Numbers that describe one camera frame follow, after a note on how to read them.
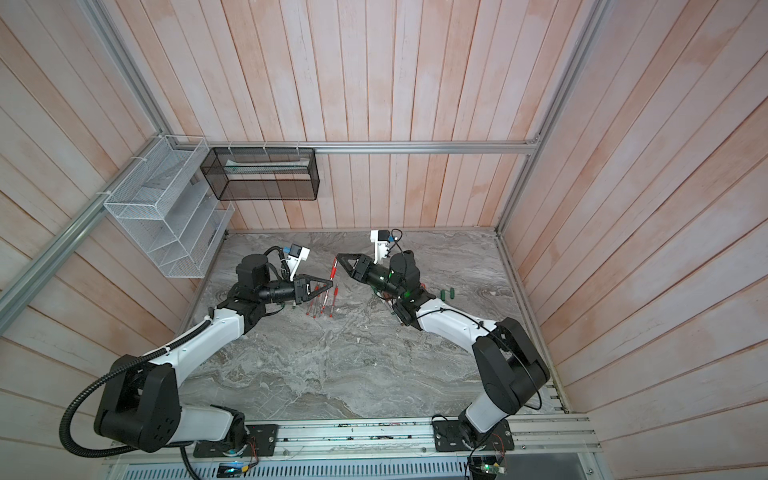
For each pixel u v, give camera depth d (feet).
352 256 2.39
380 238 2.38
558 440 2.42
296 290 2.28
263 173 3.40
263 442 2.40
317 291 2.46
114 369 1.41
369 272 2.30
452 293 3.32
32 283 1.78
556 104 2.75
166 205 2.27
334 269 2.50
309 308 3.21
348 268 2.40
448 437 2.40
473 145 3.13
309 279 2.40
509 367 1.47
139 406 1.36
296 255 2.35
